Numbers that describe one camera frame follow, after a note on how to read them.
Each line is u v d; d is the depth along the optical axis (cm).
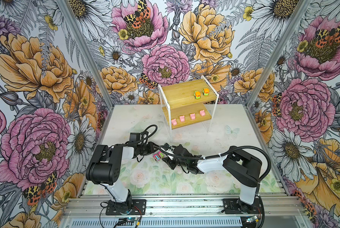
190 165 70
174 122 87
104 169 47
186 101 78
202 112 94
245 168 48
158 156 90
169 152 77
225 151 53
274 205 78
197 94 77
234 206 73
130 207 73
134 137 79
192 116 91
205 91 79
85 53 89
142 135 88
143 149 83
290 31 80
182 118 90
